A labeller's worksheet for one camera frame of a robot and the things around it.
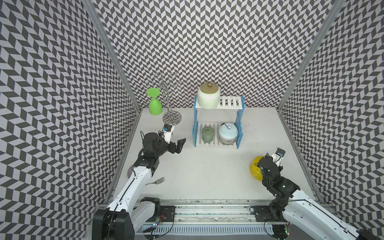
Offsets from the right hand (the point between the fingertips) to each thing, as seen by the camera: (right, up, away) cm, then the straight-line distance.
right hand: (268, 157), depth 80 cm
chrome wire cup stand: (-59, +23, +32) cm, 71 cm away
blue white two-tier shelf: (-15, +27, +32) cm, 44 cm away
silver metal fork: (-60, -14, +2) cm, 61 cm away
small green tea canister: (-32, +11, +13) cm, 36 cm away
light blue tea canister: (-20, +12, +10) cm, 25 cm away
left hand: (-49, +11, 0) cm, 51 cm away
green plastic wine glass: (-64, +28, +10) cm, 71 cm away
